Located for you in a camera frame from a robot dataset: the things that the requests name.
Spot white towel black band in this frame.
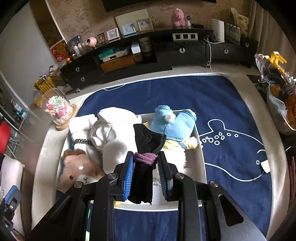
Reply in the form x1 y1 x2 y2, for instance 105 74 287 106
68 113 100 163

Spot beige curtain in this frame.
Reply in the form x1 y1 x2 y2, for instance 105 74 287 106
248 1 295 76

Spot pink plush on cabinet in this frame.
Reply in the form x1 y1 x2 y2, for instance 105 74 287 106
171 8 186 27

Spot red chair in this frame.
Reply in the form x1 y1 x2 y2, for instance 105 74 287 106
0 120 11 154

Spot brown bear plush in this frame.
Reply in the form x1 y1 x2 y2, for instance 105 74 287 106
57 149 105 193

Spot yellow plastic crates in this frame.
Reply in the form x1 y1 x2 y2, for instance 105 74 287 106
34 76 57 108

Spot blue picture frame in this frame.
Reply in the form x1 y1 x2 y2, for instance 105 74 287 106
121 23 137 36

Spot white rectangular storage box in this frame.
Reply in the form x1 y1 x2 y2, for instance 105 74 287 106
55 108 207 212

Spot black sock purple band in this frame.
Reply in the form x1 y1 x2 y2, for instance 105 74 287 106
128 123 166 204

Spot pink round speaker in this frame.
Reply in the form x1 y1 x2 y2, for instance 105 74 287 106
85 37 97 48

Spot black tv cabinet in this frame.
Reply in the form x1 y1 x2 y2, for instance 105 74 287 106
61 27 258 89

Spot white security camera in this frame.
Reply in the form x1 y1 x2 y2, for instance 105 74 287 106
185 15 191 27

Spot red gold festive box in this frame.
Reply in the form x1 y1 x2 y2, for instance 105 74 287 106
50 40 70 63

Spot wooden picture frame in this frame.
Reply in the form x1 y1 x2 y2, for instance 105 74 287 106
137 18 154 32

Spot white duck plush blue outfit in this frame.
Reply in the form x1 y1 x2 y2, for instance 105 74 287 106
149 105 199 173

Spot white air purifier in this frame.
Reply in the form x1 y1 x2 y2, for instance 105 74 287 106
211 19 225 43

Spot white canvas board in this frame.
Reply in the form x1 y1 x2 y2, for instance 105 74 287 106
115 9 149 35

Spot pink picture frame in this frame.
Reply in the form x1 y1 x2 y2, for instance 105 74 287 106
106 28 120 42

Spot glass dome with pink flowers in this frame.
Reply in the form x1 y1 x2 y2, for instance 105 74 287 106
41 88 78 131

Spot black wall television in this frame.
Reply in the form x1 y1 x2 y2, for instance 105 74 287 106
101 1 219 13

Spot glass bowl with snacks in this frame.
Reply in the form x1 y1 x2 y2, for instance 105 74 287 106
255 53 295 135

